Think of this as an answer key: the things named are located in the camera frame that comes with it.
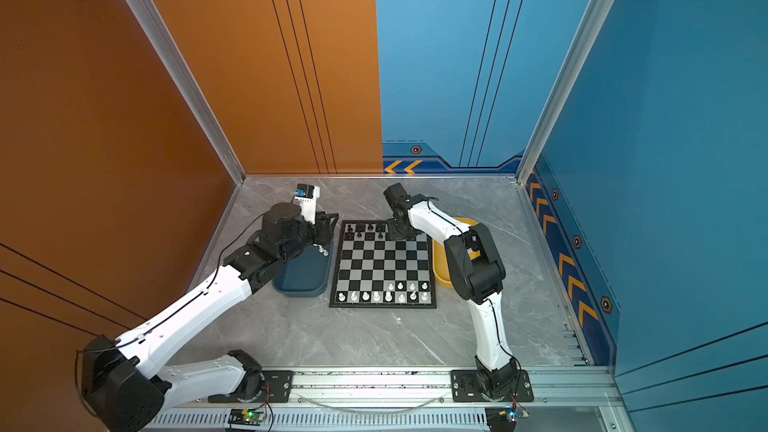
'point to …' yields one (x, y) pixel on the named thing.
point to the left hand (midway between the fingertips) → (333, 212)
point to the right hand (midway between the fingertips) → (398, 233)
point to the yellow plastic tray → (439, 262)
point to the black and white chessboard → (375, 270)
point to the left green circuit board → (256, 415)
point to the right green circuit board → (512, 415)
